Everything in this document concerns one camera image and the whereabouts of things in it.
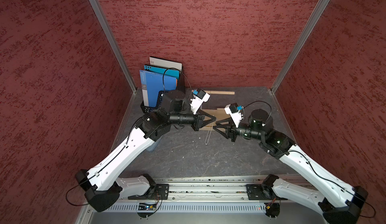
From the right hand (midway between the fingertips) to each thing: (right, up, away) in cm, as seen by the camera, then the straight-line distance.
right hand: (215, 129), depth 65 cm
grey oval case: (-35, -15, +22) cm, 44 cm away
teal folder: (-24, +30, +27) cm, 47 cm away
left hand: (-2, +4, -7) cm, 8 cm away
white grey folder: (-30, +38, +34) cm, 59 cm away
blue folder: (-36, +23, +26) cm, 50 cm away
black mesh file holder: (-19, +21, +26) cm, 39 cm away
